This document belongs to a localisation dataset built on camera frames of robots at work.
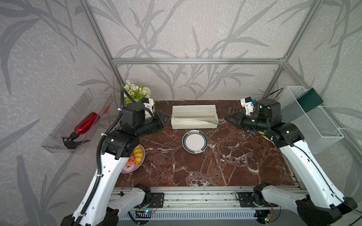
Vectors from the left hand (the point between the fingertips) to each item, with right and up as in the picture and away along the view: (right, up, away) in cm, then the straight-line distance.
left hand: (172, 115), depth 60 cm
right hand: (+23, 0, +4) cm, 24 cm away
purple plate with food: (-26, -28, +23) cm, 44 cm away
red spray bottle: (-43, -11, -2) cm, 44 cm away
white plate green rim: (+11, -19, +36) cm, 42 cm away
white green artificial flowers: (-25, +14, +26) cm, 39 cm away
